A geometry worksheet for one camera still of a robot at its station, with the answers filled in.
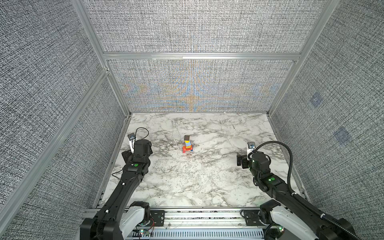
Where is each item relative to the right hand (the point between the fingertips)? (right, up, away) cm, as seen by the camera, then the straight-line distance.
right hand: (247, 151), depth 84 cm
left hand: (-62, +3, -3) cm, 62 cm away
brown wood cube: (-34, +8, +3) cm, 35 cm away
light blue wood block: (-33, +4, +4) cm, 34 cm away
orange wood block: (-36, -1, +13) cm, 38 cm away
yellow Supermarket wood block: (-33, +2, +6) cm, 34 cm away
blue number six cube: (-31, -2, +13) cm, 34 cm away
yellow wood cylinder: (-34, +5, +4) cm, 34 cm away
